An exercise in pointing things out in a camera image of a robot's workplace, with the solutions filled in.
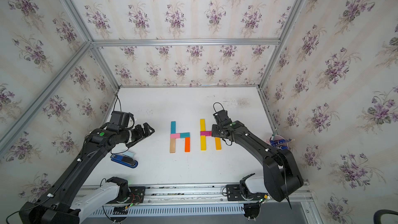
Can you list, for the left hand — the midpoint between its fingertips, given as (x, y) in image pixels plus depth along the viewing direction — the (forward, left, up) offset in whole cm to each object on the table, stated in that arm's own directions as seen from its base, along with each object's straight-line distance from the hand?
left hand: (149, 135), depth 76 cm
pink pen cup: (0, -69, -8) cm, 69 cm away
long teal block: (+13, -9, -15) cm, 22 cm away
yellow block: (+15, -27, -16) cm, 35 cm away
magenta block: (+9, -29, -15) cm, 34 cm away
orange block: (+2, -18, -16) cm, 24 cm away
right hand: (+7, -37, -8) cm, 39 cm away
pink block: (+8, -10, -16) cm, 20 cm away
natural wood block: (+2, -9, -16) cm, 19 cm away
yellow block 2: (+3, -27, -16) cm, 32 cm away
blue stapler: (-8, +15, -14) cm, 22 cm away
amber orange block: (+3, -36, -16) cm, 40 cm away
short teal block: (+9, -15, -18) cm, 25 cm away
